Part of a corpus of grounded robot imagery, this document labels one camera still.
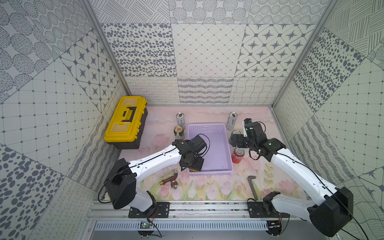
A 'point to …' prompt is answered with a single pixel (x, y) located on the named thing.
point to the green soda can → (234, 132)
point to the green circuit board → (145, 224)
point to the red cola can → (237, 155)
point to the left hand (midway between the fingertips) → (198, 163)
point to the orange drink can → (193, 170)
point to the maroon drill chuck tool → (174, 183)
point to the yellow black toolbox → (126, 127)
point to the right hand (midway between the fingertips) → (240, 139)
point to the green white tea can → (178, 132)
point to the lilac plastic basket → (218, 159)
